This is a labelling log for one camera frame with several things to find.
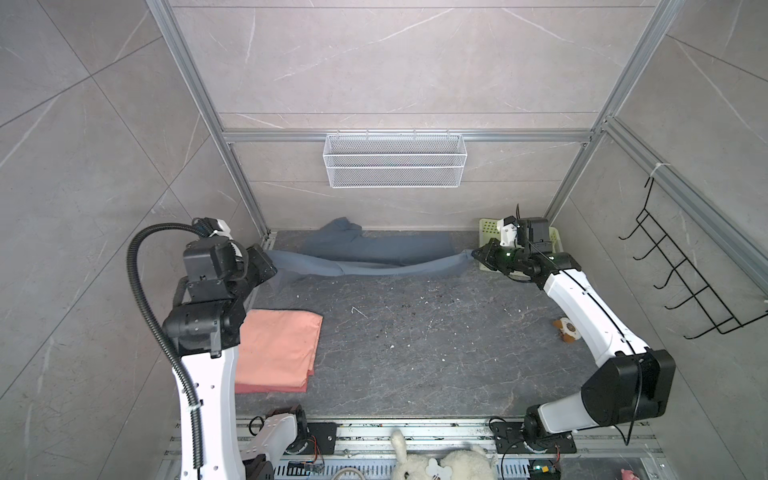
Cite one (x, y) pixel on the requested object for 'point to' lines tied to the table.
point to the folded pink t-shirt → (277, 351)
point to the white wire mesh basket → (395, 161)
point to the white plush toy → (472, 463)
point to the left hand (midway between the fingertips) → (259, 246)
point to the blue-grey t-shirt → (340, 247)
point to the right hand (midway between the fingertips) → (471, 250)
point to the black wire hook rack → (720, 314)
